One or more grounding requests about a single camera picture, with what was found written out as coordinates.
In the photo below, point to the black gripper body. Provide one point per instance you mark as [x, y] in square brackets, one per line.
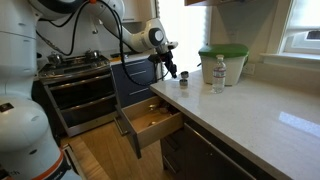
[167, 58]

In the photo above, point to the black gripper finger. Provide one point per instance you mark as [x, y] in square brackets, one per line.
[173, 71]

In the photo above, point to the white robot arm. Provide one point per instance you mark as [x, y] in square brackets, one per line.
[23, 133]

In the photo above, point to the small dark bottle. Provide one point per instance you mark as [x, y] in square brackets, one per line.
[183, 82]

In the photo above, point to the black round utensil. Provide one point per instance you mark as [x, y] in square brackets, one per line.
[164, 108]

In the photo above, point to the blue grey drawer cabinet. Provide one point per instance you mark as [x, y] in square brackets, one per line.
[133, 83]

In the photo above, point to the clear plastic water bottle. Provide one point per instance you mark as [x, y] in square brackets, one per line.
[219, 76]

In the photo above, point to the white bin with green lid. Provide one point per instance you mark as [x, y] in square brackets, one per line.
[226, 66]

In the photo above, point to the silver table spoon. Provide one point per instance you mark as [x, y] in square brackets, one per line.
[151, 123]

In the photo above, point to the white upper cabinet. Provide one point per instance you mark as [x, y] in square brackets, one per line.
[133, 10]

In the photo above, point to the wooden drawer with grey front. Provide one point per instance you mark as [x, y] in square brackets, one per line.
[150, 133]

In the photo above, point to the dark grey counter cabinet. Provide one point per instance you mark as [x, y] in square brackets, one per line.
[200, 160]

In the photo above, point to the steel black oven stove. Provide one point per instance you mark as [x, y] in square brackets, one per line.
[83, 96]

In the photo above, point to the bright kitchen window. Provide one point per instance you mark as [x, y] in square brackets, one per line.
[303, 20]

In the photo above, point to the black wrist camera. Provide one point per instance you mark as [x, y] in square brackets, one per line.
[154, 58]

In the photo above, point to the white wall outlet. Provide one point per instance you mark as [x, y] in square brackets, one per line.
[249, 69]

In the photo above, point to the aluminium frame robot cart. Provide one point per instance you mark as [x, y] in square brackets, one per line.
[71, 163]

